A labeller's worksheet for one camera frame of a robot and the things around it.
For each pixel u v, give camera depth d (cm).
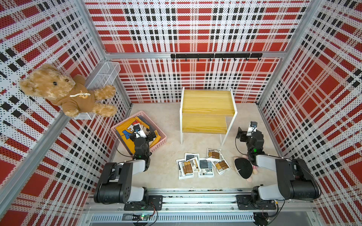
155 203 74
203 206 73
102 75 79
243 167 78
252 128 77
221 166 84
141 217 69
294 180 44
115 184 44
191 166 83
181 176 82
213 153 89
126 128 96
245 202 72
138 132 73
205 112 72
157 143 89
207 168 84
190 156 89
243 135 82
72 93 54
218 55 89
